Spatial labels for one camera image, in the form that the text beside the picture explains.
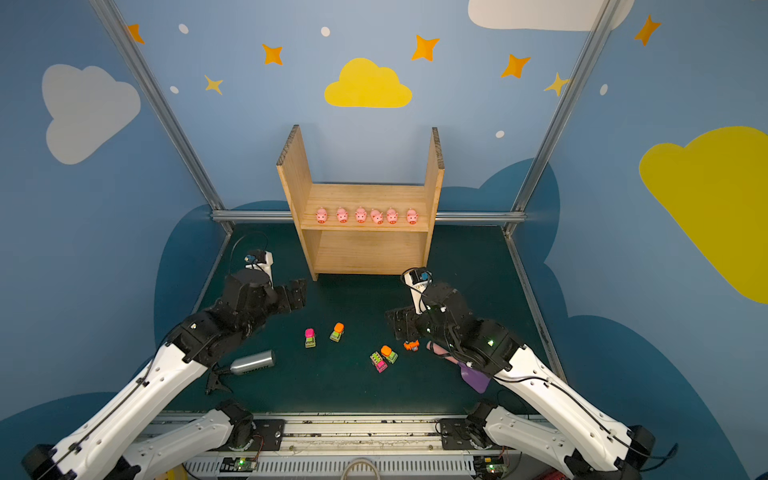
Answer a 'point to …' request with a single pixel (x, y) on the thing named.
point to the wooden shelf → (362, 229)
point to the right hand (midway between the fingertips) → (402, 309)
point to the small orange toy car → (412, 346)
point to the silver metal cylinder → (260, 361)
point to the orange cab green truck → (337, 332)
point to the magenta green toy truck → (378, 363)
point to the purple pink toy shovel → (474, 379)
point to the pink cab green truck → (310, 341)
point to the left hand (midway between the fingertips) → (295, 288)
